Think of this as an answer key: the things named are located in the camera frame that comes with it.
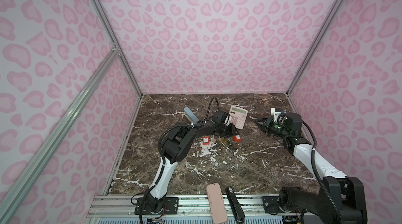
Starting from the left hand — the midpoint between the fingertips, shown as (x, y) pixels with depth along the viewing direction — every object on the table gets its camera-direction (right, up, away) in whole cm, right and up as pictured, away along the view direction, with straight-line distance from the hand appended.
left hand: (240, 132), depth 93 cm
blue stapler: (-31, +9, +8) cm, 33 cm away
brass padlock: (-10, -5, +1) cm, 11 cm away
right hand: (+4, +9, -14) cm, 18 cm away
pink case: (-15, -29, -21) cm, 39 cm away
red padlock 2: (-20, -5, 0) cm, 21 cm away
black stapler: (-7, -30, -23) cm, 38 cm away
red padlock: (-2, -4, +1) cm, 4 cm away
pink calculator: (+1, +9, +10) cm, 13 cm away
